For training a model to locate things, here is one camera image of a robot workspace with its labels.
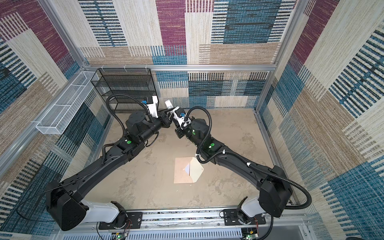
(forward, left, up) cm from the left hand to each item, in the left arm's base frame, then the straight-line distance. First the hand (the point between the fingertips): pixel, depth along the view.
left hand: (176, 107), depth 68 cm
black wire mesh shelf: (+41, +36, -19) cm, 58 cm away
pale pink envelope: (-16, 0, -39) cm, 42 cm away
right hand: (-1, +1, -6) cm, 6 cm away
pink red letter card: (-12, -4, -38) cm, 41 cm away
